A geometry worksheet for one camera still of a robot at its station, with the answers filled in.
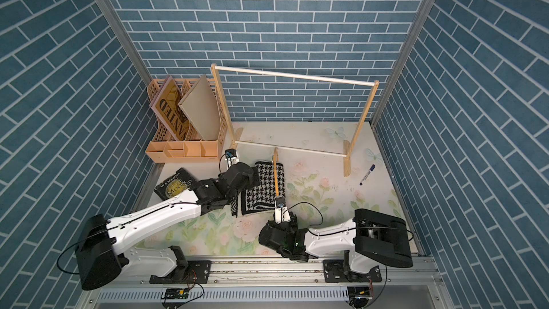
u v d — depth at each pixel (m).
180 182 0.96
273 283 0.72
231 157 0.68
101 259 0.38
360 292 0.71
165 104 0.93
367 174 1.00
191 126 0.96
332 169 1.02
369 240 0.43
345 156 1.05
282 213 0.68
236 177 0.57
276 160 1.05
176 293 0.72
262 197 0.85
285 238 0.62
